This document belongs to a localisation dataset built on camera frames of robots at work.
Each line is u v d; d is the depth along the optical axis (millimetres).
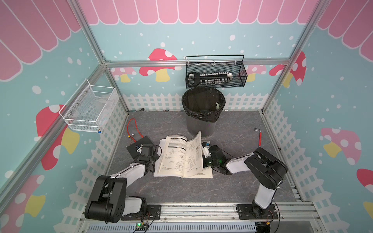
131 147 974
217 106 921
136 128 1054
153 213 742
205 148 849
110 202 425
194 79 895
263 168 494
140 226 727
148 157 714
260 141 1038
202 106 1056
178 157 879
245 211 743
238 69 940
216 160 742
